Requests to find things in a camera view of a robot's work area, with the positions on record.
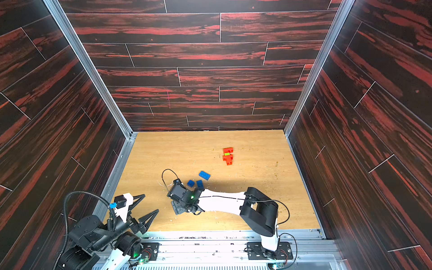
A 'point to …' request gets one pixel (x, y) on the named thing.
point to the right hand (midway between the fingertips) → (183, 199)
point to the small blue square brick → (190, 183)
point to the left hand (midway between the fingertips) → (151, 204)
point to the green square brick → (227, 154)
